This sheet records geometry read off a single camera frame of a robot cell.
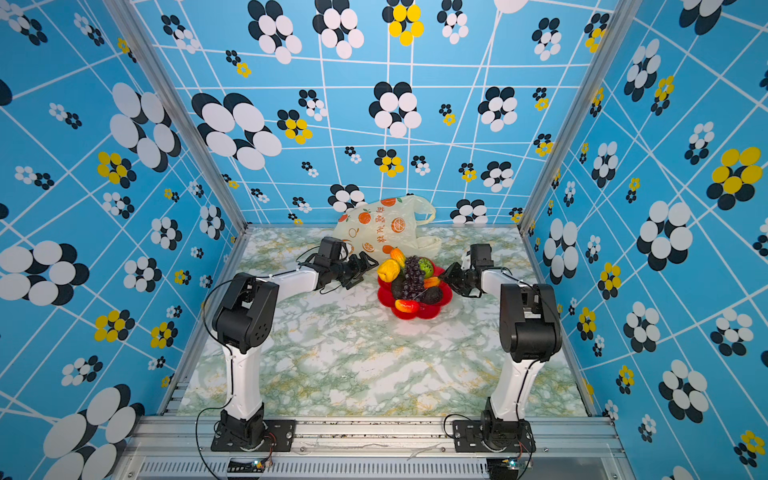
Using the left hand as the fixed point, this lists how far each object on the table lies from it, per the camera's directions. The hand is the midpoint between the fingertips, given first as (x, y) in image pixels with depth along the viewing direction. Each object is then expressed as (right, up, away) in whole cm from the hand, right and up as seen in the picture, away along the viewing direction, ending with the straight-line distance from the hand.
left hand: (375, 267), depth 99 cm
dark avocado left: (+7, -6, -3) cm, 10 cm away
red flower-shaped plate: (+17, -14, -3) cm, 22 cm away
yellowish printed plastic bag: (+1, +15, +9) cm, 17 cm away
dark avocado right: (+18, -9, -5) cm, 21 cm away
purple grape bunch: (+13, -4, -5) cm, 14 cm away
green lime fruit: (+17, 0, 0) cm, 17 cm away
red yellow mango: (+11, -12, -6) cm, 17 cm away
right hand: (+24, -4, +2) cm, 24 cm away
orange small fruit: (+19, -5, -1) cm, 19 cm away
